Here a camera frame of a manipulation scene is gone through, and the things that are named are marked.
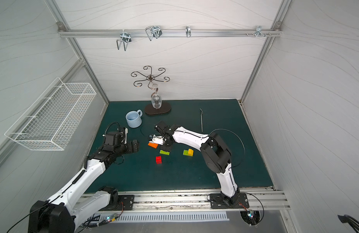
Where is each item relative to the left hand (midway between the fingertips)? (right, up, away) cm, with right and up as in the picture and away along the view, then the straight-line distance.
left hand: (132, 143), depth 84 cm
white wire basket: (-34, +14, -16) cm, 40 cm away
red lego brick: (+15, -10, +2) cm, 19 cm away
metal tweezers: (+44, +14, +23) cm, 52 cm away
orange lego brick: (+10, -4, +11) cm, 16 cm away
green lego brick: (+32, -7, +6) cm, 33 cm away
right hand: (+19, -2, +6) cm, 20 cm away
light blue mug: (-6, +14, +21) cm, 26 cm away
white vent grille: (+24, -33, -14) cm, 43 cm away
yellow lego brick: (+35, -7, +5) cm, 36 cm away
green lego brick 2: (+18, -7, +6) cm, 20 cm away
